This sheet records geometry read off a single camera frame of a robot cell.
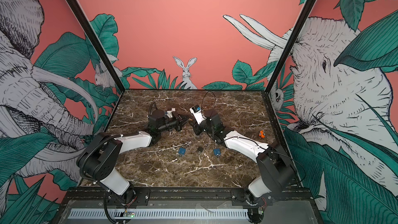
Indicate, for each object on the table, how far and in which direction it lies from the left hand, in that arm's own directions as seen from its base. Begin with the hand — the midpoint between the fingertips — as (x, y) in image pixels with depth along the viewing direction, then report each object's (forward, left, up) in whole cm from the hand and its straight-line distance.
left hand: (192, 114), depth 81 cm
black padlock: (-11, -4, -21) cm, 24 cm away
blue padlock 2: (-13, -13, -20) cm, 27 cm away
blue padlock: (-12, +7, -20) cm, 24 cm away
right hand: (-2, +2, -3) cm, 4 cm away
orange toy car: (-3, -43, -20) cm, 47 cm away
